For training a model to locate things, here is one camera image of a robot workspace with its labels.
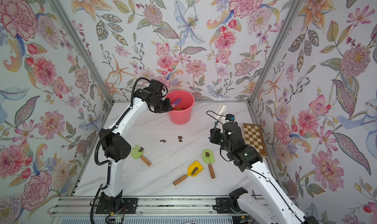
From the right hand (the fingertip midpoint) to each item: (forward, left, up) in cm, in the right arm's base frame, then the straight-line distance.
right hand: (211, 128), depth 74 cm
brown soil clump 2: (+9, +18, -26) cm, 33 cm away
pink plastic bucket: (+26, +18, -19) cm, 37 cm away
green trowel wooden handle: (-5, -1, -25) cm, 25 cm away
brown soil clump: (+6, +29, -25) cm, 38 cm away
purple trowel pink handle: (+26, +21, -8) cm, 34 cm away
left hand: (+16, +20, -3) cm, 26 cm away
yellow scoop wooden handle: (-13, +9, -25) cm, 29 cm away
